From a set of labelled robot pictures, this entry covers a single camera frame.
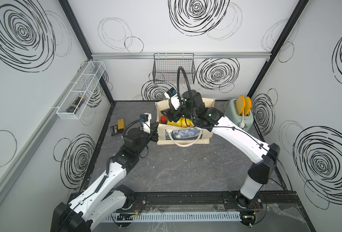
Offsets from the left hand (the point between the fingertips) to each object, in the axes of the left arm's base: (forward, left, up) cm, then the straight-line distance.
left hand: (157, 122), depth 74 cm
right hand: (+4, -5, +8) cm, 10 cm away
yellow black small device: (+11, +29, -23) cm, 39 cm away
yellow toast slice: (+20, -51, -5) cm, 55 cm away
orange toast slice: (+18, -54, -4) cm, 57 cm away
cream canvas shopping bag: (+1, -14, -14) cm, 20 cm away
